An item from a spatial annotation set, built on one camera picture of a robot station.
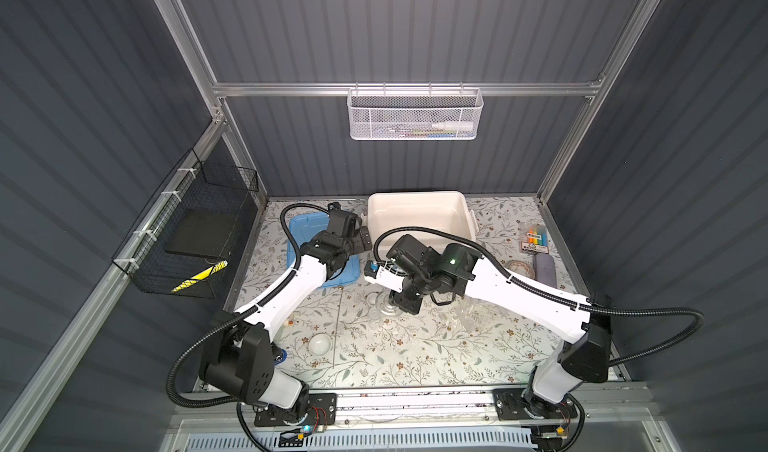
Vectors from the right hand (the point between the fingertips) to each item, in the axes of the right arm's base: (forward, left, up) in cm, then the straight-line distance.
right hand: (395, 297), depth 73 cm
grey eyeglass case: (+18, -48, -17) cm, 54 cm away
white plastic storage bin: (+37, -16, -8) cm, 41 cm away
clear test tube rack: (+5, -22, -20) cm, 30 cm away
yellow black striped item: (0, +42, +11) cm, 44 cm away
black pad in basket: (+15, +50, +9) cm, 53 cm away
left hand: (+20, +13, -1) cm, 24 cm away
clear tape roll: (+20, -42, -19) cm, 50 cm away
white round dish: (-6, +21, -17) cm, 28 cm away
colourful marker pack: (+31, -51, -18) cm, 62 cm away
